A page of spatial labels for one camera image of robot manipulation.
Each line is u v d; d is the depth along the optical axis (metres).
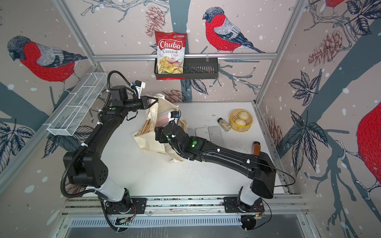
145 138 0.91
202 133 1.01
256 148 0.95
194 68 1.07
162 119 0.92
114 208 0.67
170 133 0.50
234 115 1.10
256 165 0.43
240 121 1.00
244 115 1.04
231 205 0.70
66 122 0.71
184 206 0.75
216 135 0.99
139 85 0.71
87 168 0.44
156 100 0.78
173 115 0.61
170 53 0.84
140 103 0.71
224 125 1.03
